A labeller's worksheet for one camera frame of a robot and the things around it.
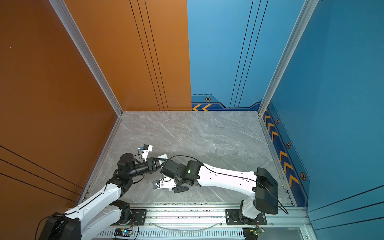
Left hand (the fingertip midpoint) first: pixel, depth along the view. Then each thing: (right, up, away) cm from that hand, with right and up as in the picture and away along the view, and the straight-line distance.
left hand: (166, 161), depth 76 cm
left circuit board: (-20, -33, -5) cm, 39 cm away
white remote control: (-1, +2, +1) cm, 3 cm away
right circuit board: (+41, -33, -6) cm, 53 cm away
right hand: (+4, -8, -3) cm, 10 cm away
